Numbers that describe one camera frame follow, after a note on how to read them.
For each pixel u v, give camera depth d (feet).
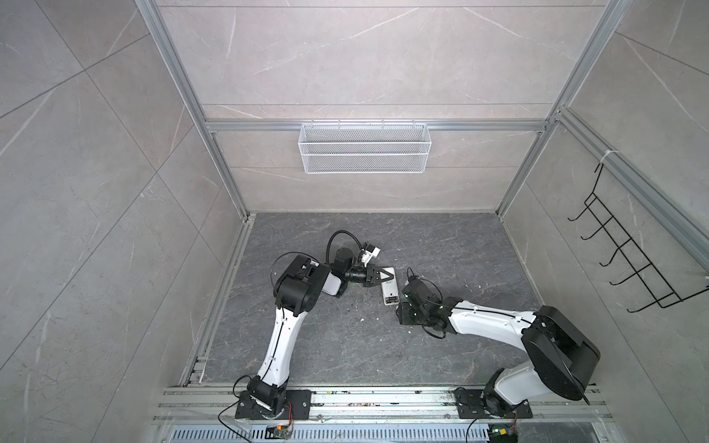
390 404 2.46
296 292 2.01
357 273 2.97
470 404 2.41
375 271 3.00
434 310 2.20
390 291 3.04
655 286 2.02
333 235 3.05
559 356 1.36
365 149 3.30
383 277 3.08
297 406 2.40
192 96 2.73
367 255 3.13
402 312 2.62
